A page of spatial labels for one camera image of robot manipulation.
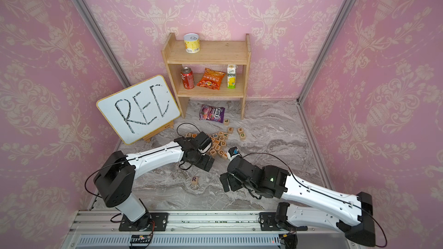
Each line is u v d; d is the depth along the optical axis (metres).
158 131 1.01
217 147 0.96
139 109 0.92
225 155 0.92
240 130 1.03
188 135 1.00
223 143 0.97
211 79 0.97
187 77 0.90
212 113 1.09
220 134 1.00
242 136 1.00
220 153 0.92
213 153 0.93
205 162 0.78
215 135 1.00
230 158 0.64
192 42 0.79
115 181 0.45
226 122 1.07
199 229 0.73
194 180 0.83
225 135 1.00
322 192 0.44
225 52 0.83
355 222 0.40
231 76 0.90
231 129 1.03
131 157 0.48
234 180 0.61
